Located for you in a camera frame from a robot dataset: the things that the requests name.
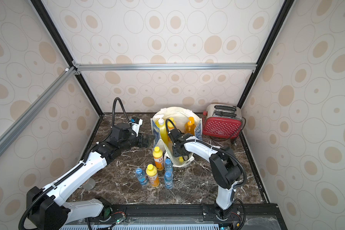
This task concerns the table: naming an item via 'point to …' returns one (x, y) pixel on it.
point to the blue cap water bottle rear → (168, 167)
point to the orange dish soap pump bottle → (189, 126)
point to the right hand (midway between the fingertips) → (184, 151)
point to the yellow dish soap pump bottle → (163, 132)
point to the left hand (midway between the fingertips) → (152, 135)
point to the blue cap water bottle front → (168, 177)
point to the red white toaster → (222, 121)
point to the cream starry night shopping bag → (166, 119)
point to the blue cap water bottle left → (142, 177)
